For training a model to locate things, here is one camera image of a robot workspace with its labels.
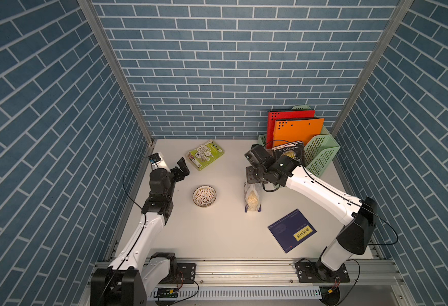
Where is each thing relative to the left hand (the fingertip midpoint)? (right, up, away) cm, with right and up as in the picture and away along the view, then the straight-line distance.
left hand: (180, 160), depth 80 cm
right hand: (+30, -6, 0) cm, 31 cm away
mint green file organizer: (+39, +11, +29) cm, 50 cm away
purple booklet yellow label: (+49, -32, +5) cm, 58 cm away
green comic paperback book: (+4, +2, +29) cm, 29 cm away
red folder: (+42, +22, +14) cm, 50 cm away
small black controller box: (-3, -51, -8) cm, 51 cm away
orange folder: (+48, +14, +10) cm, 51 cm away
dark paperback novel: (+52, +5, +11) cm, 53 cm away
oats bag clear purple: (+30, -13, -3) cm, 33 cm away
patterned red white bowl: (+8, -18, +14) cm, 24 cm away
